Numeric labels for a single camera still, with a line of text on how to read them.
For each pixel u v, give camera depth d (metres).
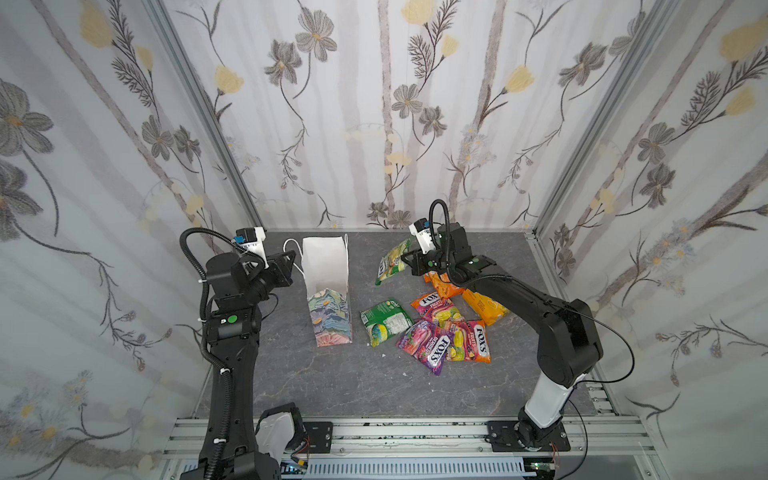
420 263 0.76
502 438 0.73
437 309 0.95
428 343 0.87
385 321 0.93
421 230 0.76
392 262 0.88
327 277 0.95
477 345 0.88
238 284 0.52
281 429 0.57
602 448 0.73
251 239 0.59
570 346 0.48
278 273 0.61
